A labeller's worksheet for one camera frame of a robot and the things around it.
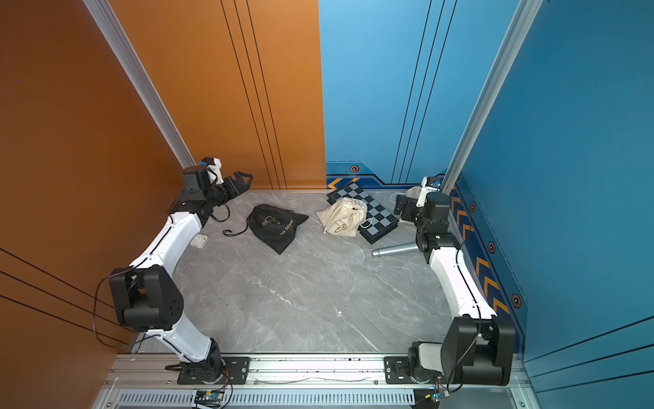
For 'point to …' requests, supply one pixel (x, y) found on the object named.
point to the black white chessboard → (377, 222)
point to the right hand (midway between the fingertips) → (411, 197)
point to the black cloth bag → (271, 226)
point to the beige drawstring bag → (343, 216)
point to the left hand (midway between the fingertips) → (246, 176)
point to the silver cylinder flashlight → (394, 249)
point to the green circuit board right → (437, 396)
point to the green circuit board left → (206, 398)
